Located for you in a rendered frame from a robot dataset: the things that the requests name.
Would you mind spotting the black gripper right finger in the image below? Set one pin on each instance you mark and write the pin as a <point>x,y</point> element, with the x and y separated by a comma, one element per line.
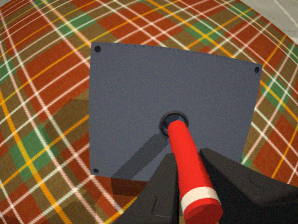
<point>246,196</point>

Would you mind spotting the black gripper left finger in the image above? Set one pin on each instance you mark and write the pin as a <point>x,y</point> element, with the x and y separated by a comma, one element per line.
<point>159,202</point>

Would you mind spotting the dark grey sloped panel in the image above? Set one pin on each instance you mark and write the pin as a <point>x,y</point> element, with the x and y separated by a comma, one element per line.
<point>136,91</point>

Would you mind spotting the dark red peg with white band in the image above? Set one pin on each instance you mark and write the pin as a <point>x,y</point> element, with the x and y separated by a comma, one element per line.
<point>199,200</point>

